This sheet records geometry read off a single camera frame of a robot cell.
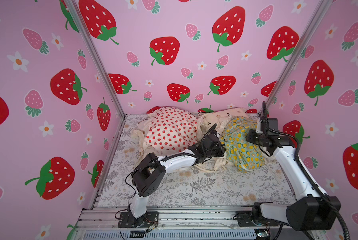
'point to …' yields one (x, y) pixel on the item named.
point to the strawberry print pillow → (170, 130)
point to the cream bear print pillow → (219, 118)
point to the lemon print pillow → (243, 155)
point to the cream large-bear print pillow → (139, 134)
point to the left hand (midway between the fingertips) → (227, 149)
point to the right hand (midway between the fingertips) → (247, 135)
